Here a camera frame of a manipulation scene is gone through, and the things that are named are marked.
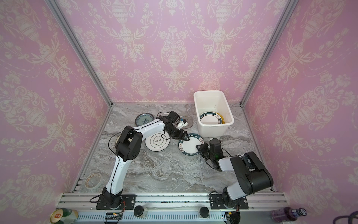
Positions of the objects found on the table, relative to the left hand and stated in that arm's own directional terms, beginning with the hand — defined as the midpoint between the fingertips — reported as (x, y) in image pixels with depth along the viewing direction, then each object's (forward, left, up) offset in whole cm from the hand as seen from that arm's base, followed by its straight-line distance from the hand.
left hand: (186, 139), depth 95 cm
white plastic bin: (+31, -22, +7) cm, 39 cm away
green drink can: (-44, +55, +6) cm, 71 cm away
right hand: (-5, -7, 0) cm, 9 cm away
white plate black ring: (-1, +19, -3) cm, 20 cm away
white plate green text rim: (-6, -2, -1) cm, 6 cm away
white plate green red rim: (+18, -19, +1) cm, 26 cm away
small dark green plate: (+20, +33, -2) cm, 39 cm away
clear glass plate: (+19, -3, -2) cm, 19 cm away
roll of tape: (-26, +55, -4) cm, 61 cm away
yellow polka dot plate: (+16, -27, +4) cm, 32 cm away
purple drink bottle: (-42, -46, +5) cm, 63 cm away
